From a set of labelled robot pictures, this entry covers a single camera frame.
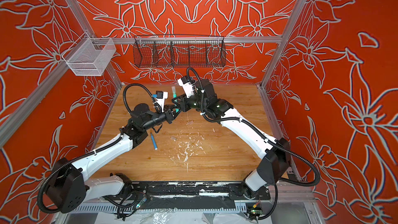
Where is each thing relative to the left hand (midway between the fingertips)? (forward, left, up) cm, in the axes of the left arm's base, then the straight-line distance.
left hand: (182, 106), depth 71 cm
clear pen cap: (-2, +8, -29) cm, 30 cm away
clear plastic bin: (+33, +61, +3) cm, 69 cm away
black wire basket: (+44, +8, +1) cm, 45 cm away
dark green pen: (+1, +3, +6) cm, 6 cm away
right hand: (0, +5, +4) cm, 7 cm away
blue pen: (-6, +19, -29) cm, 35 cm away
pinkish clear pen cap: (+9, -2, -28) cm, 30 cm away
